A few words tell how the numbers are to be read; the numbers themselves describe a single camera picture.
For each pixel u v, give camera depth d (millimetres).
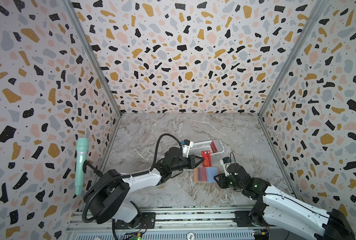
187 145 745
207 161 785
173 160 636
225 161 737
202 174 895
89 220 402
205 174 890
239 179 615
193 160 706
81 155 626
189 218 757
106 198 420
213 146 995
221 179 716
